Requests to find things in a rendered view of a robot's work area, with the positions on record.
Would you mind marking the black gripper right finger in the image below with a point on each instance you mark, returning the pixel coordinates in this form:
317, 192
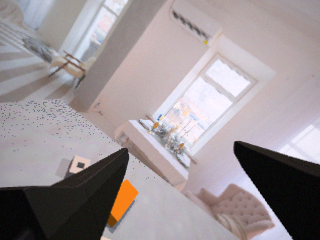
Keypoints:
289, 185

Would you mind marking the orange rectangular block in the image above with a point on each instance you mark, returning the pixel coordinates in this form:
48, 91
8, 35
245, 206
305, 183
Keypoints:
125, 196

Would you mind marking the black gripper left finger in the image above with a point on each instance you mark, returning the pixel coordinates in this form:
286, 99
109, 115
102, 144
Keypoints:
77, 207

